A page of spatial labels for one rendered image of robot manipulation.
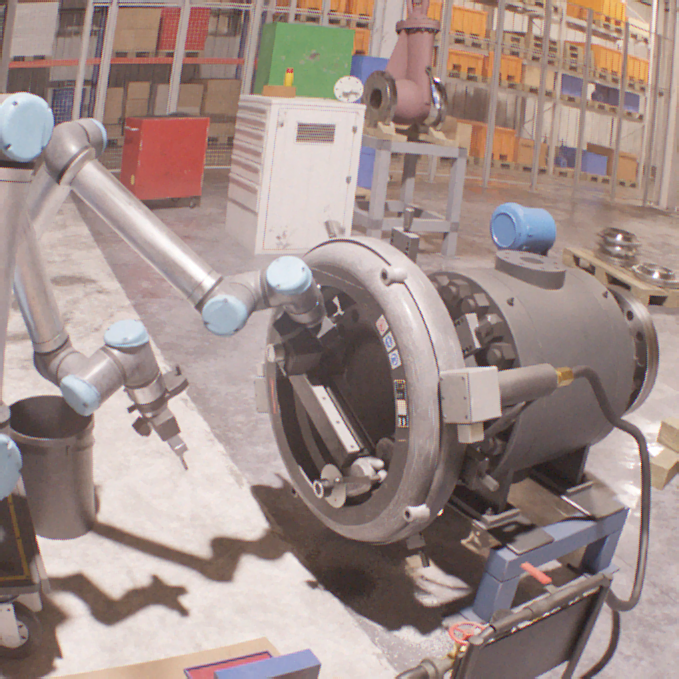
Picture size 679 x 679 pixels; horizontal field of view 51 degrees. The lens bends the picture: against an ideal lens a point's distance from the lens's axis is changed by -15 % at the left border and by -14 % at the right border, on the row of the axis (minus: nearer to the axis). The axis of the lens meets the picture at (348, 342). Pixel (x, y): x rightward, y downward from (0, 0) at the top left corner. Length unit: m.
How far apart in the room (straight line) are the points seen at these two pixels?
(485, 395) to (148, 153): 5.70
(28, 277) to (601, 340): 1.51
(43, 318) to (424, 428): 0.83
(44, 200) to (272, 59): 7.21
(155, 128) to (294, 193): 1.82
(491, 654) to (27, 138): 1.20
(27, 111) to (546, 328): 1.41
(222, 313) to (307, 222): 4.21
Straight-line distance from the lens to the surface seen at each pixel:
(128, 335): 1.58
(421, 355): 1.70
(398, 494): 1.81
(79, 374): 1.56
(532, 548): 2.15
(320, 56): 9.23
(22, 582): 1.73
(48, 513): 2.37
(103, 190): 1.73
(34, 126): 1.31
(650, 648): 2.31
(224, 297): 1.67
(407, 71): 6.37
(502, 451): 2.07
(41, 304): 1.58
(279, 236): 5.81
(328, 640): 2.10
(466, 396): 1.62
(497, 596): 2.17
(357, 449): 1.92
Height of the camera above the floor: 1.39
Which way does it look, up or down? 19 degrees down
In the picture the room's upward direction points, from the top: 7 degrees clockwise
